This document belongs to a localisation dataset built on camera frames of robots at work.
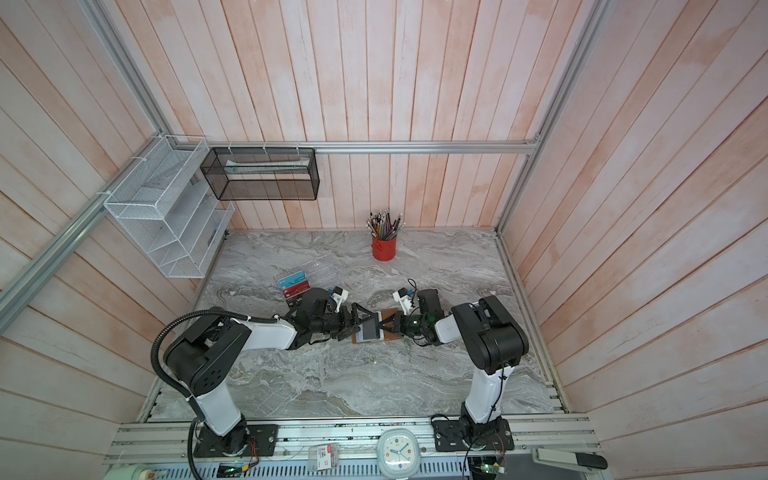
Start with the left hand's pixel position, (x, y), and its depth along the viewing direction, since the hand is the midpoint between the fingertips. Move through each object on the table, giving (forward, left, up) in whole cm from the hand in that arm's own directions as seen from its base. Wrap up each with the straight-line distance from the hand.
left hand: (367, 327), depth 88 cm
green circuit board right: (-34, -30, -6) cm, 45 cm away
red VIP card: (+13, +23, +1) cm, 27 cm away
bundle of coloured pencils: (+33, -4, +11) cm, 35 cm away
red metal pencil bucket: (+31, -6, 0) cm, 31 cm away
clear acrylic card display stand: (+22, +17, -2) cm, 28 cm away
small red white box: (-32, +10, -3) cm, 34 cm away
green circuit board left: (-34, +33, -5) cm, 48 cm away
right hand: (+3, -4, -4) cm, 6 cm away
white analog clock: (-32, -8, -2) cm, 33 cm away
